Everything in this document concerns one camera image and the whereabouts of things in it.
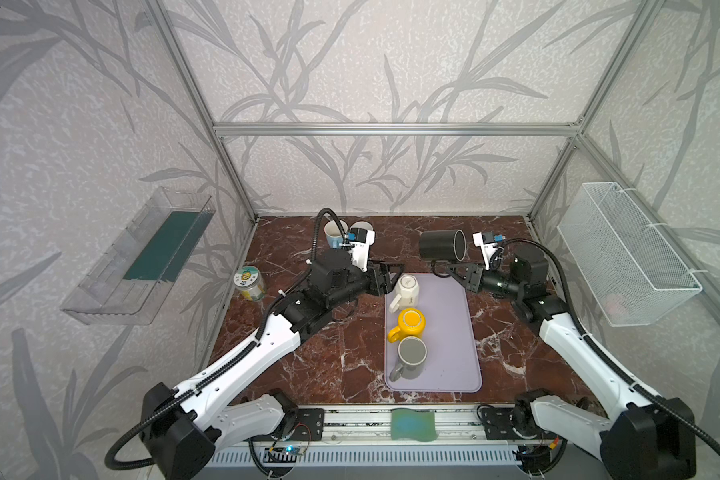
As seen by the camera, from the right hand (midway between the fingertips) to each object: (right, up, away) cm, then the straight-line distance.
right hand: (448, 259), depth 75 cm
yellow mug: (-9, -18, +7) cm, 21 cm away
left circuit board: (-40, -47, -3) cm, 62 cm away
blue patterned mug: (-23, +11, +29) cm, 39 cm away
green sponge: (-11, -41, -1) cm, 42 cm away
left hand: (-12, 0, -7) cm, 14 cm away
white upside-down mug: (-9, -9, +12) cm, 18 cm away
